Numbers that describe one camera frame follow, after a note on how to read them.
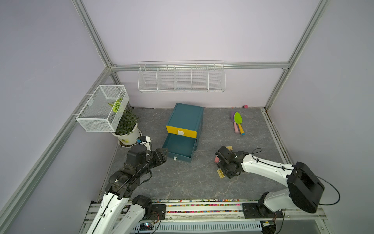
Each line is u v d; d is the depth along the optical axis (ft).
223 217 2.41
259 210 2.14
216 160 2.33
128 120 2.89
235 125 3.56
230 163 2.08
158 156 1.96
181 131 2.69
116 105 2.66
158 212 2.41
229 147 3.17
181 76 3.25
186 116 2.85
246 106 4.07
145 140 2.06
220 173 2.79
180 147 2.90
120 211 1.44
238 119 3.71
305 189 1.38
